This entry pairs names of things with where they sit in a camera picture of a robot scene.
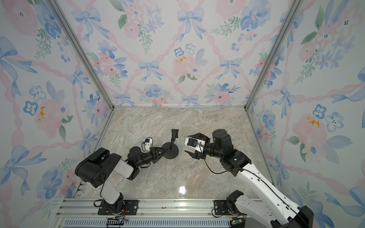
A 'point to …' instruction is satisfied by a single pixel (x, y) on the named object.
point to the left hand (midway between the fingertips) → (168, 150)
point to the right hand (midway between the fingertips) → (190, 140)
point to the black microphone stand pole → (174, 135)
